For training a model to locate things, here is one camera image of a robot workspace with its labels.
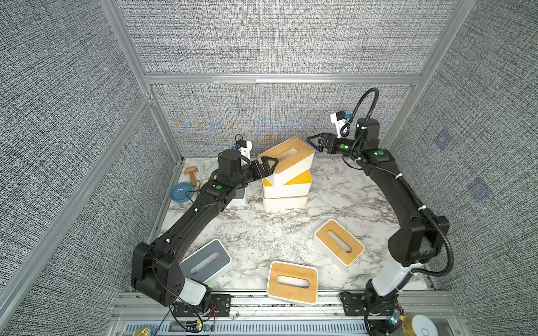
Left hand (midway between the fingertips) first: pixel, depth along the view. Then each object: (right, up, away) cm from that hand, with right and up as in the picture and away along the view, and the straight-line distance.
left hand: (274, 161), depth 74 cm
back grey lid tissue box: (-16, -15, +23) cm, 31 cm away
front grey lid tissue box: (-26, -38, +6) cm, 47 cm away
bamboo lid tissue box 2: (+6, -18, +23) cm, 29 cm away
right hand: (+15, +10, +1) cm, 18 cm away
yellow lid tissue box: (+10, -10, +12) cm, 18 cm away
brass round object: (-41, -54, -9) cm, 68 cm away
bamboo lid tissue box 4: (+7, -44, +2) cm, 45 cm away
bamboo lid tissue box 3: (+26, -33, +12) cm, 44 cm away
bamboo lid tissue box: (+9, +2, +13) cm, 16 cm away
